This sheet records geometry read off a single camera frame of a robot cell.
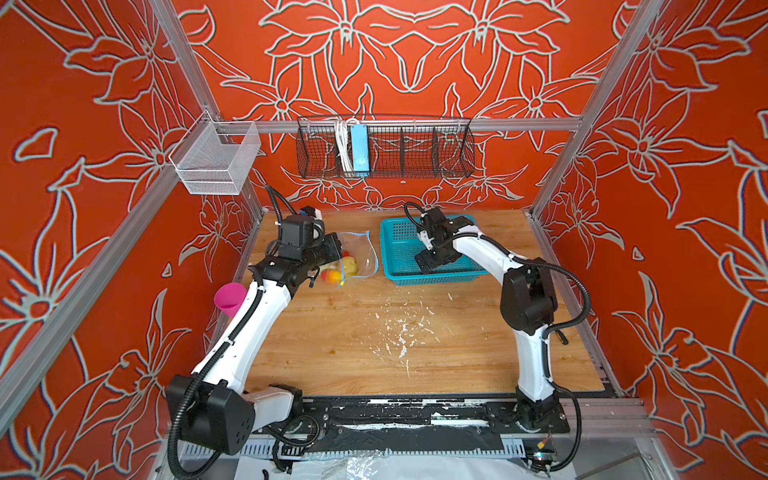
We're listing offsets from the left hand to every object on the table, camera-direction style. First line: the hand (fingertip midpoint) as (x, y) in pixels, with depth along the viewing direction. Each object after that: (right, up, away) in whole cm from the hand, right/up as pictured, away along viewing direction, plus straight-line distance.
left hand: (340, 239), depth 77 cm
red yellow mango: (-5, -11, +12) cm, 17 cm away
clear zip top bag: (+4, -6, +16) cm, 18 cm away
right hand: (+27, -7, +19) cm, 34 cm away
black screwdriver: (+64, -29, +8) cm, 71 cm away
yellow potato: (+1, -9, +16) cm, 18 cm away
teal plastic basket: (+18, -2, +31) cm, 35 cm away
